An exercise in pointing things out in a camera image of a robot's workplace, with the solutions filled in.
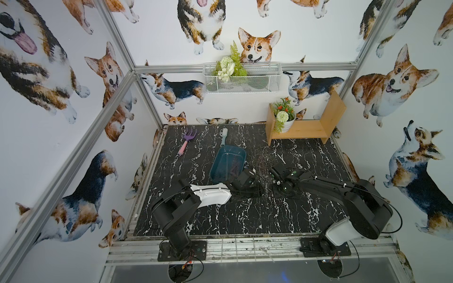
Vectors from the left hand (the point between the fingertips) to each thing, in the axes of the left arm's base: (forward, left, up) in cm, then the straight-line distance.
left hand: (263, 186), depth 87 cm
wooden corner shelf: (+36, -40, +1) cm, 54 cm away
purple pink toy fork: (+39, +45, -8) cm, 60 cm away
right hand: (-1, -9, -3) cm, 9 cm away
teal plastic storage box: (+19, +17, -7) cm, 27 cm away
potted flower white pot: (+33, -13, +16) cm, 39 cm away
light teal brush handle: (+39, +20, -6) cm, 45 cm away
